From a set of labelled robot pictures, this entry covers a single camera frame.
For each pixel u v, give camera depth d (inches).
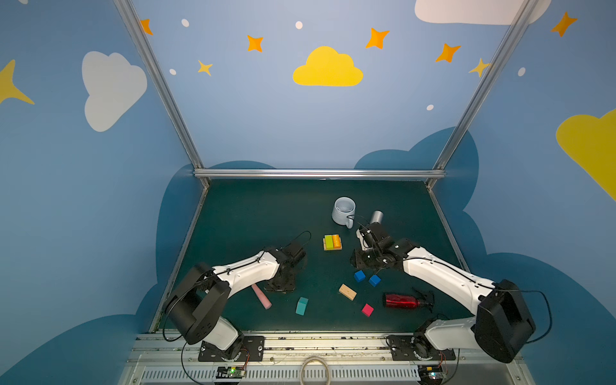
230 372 27.7
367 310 32.3
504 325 16.1
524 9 27.5
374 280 34.4
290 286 30.3
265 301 32.3
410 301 32.1
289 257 26.6
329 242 38.5
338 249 37.9
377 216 41.3
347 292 33.8
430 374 28.1
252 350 29.5
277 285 28.9
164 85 33.6
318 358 28.6
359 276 34.8
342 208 43.1
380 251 25.3
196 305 17.0
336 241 38.7
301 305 32.3
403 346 29.3
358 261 29.5
